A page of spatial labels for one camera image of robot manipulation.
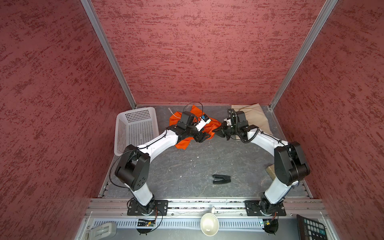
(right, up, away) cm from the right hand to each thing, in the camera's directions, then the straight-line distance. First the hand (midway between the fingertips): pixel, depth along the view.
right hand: (211, 132), depth 87 cm
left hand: (-4, -1, -1) cm, 4 cm away
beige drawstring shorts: (+36, +10, +22) cm, 43 cm away
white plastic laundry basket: (-54, +2, +19) cm, 58 cm away
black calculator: (+45, -44, -20) cm, 65 cm away
